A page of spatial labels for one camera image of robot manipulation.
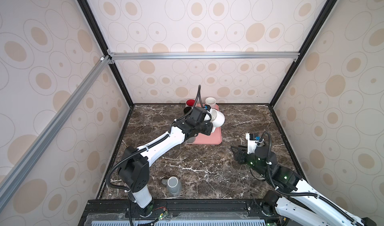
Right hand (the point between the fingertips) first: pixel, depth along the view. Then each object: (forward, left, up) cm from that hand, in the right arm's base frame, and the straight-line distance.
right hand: (235, 146), depth 73 cm
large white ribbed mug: (+14, +8, +5) cm, 17 cm away
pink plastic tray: (+19, +7, -22) cm, 29 cm away
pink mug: (+45, +8, -12) cm, 47 cm away
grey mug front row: (-15, +30, -10) cm, 35 cm away
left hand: (+13, +8, +2) cm, 15 cm away
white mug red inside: (+38, +23, -6) cm, 45 cm away
